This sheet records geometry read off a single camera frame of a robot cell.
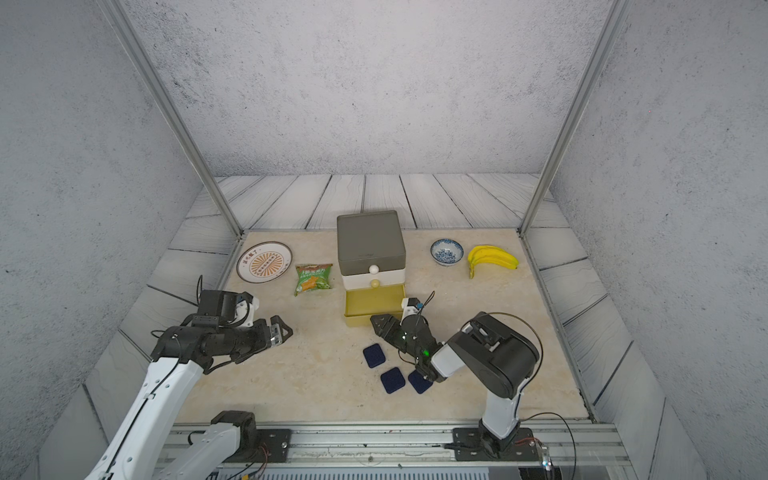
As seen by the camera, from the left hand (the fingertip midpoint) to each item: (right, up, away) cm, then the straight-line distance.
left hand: (283, 336), depth 75 cm
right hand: (+22, 0, +13) cm, 26 cm away
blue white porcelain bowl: (+47, +21, +36) cm, 63 cm away
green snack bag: (0, +12, +27) cm, 29 cm away
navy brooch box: (+22, -9, +14) cm, 27 cm away
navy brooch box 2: (+27, -15, +9) cm, 32 cm away
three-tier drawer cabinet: (+21, +19, +12) cm, 31 cm away
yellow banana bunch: (+61, +20, +33) cm, 72 cm away
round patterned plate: (-21, +18, +36) cm, 45 cm away
